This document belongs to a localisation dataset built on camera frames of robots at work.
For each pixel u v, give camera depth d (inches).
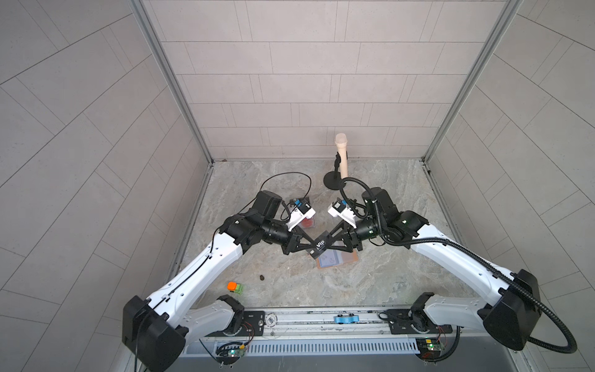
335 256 33.3
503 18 28.6
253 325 27.5
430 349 26.6
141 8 27.8
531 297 14.7
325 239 25.8
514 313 14.8
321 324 28.5
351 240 23.2
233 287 29.7
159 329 14.1
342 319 27.8
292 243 22.8
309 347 26.8
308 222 36.3
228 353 25.4
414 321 25.3
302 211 24.0
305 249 25.3
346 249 24.0
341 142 34.8
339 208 24.0
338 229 25.9
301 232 25.6
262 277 31.3
